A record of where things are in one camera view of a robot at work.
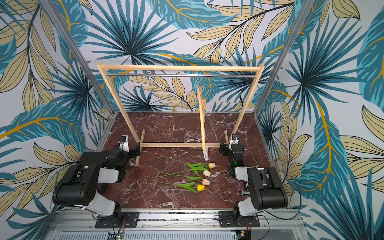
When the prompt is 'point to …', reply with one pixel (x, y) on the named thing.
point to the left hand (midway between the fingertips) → (131, 143)
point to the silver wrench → (243, 192)
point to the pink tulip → (205, 182)
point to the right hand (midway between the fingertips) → (231, 142)
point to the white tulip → (194, 169)
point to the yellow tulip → (200, 187)
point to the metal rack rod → (183, 75)
